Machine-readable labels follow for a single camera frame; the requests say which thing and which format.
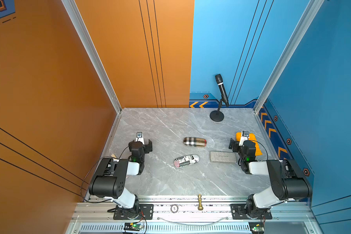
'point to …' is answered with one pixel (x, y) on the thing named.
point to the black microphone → (219, 81)
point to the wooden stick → (113, 155)
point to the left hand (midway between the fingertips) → (142, 138)
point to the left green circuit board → (132, 226)
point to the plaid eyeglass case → (195, 142)
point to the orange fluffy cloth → (252, 137)
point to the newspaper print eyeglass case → (181, 161)
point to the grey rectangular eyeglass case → (223, 157)
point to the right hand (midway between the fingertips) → (239, 139)
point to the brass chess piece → (200, 207)
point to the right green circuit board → (256, 226)
